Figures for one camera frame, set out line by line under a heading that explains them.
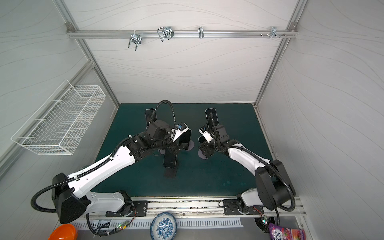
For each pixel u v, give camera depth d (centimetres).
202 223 70
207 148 78
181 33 77
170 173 84
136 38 79
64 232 64
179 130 62
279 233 65
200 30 72
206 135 79
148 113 96
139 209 73
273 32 76
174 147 65
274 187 43
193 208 75
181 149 66
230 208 73
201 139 83
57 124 68
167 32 77
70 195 38
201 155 93
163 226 69
